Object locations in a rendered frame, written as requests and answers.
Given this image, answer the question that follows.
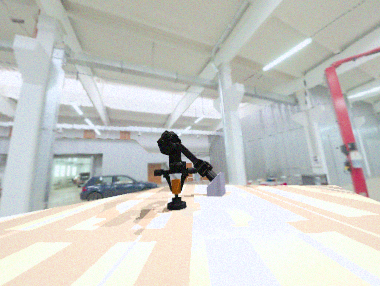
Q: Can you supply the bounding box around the orange tapered knob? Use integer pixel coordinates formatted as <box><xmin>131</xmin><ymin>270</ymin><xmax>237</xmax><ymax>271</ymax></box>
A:
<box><xmin>171</xmin><ymin>179</ymin><xmax>181</xmax><ymax>195</ymax></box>

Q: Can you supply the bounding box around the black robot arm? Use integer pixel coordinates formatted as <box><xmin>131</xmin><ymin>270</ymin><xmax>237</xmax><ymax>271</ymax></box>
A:
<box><xmin>157</xmin><ymin>130</ymin><xmax>217</xmax><ymax>183</ymax></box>

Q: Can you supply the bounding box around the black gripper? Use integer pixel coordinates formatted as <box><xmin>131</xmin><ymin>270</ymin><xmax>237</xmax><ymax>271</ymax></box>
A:
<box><xmin>154</xmin><ymin>156</ymin><xmax>197</xmax><ymax>192</ymax></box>

